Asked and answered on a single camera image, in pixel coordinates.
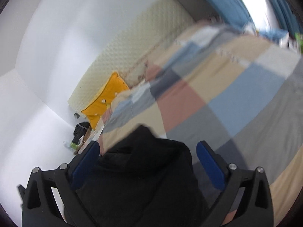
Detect blue curtain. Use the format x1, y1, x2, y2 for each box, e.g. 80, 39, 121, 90
259, 0, 300, 35

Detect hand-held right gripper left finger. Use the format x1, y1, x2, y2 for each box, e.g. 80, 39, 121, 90
22, 141, 101, 227

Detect blue cloth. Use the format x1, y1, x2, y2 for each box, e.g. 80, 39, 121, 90
258, 27, 290, 44

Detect small green box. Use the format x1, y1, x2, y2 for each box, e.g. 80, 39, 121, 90
294, 32, 303, 52

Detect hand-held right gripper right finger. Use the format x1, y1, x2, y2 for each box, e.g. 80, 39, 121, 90
196, 141, 275, 227

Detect blue towel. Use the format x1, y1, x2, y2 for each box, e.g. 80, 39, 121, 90
200, 0, 254, 27

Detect cream quilted headboard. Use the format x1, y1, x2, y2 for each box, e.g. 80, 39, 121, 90
68, 0, 196, 114

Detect patchwork quilt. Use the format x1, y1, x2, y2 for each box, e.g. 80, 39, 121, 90
98, 21, 303, 225

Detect yellow crown pillow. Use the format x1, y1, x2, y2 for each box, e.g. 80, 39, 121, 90
81, 72, 130, 130

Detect wooden nightstand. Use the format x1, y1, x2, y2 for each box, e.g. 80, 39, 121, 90
73, 128, 100, 155

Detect black puffer jacket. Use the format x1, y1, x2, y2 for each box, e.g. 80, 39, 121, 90
64, 125, 210, 227

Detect black bag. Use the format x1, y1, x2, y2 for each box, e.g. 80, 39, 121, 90
73, 122, 91, 143

